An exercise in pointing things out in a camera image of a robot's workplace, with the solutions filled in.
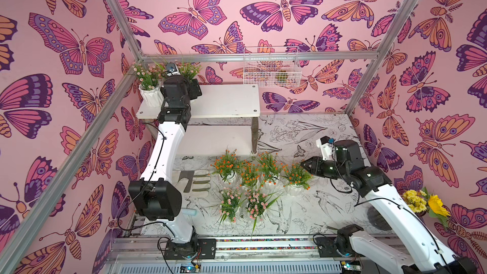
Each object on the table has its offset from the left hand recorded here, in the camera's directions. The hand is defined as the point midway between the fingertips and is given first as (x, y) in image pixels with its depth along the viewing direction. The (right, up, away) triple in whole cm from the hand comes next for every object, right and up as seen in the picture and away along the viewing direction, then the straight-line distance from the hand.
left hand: (186, 80), depth 77 cm
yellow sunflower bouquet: (+82, -44, -16) cm, 94 cm away
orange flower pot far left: (+17, -36, +3) cm, 39 cm away
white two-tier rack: (+11, -15, +39) cm, 43 cm away
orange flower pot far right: (+46, -41, +1) cm, 61 cm away
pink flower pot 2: (+28, -48, -6) cm, 56 cm away
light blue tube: (0, -56, +4) cm, 56 cm away
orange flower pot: (+26, -39, +2) cm, 47 cm away
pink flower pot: (+19, -46, -8) cm, 51 cm away
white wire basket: (+39, +12, +18) cm, 45 cm away
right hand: (+48, -33, -3) cm, 58 cm away
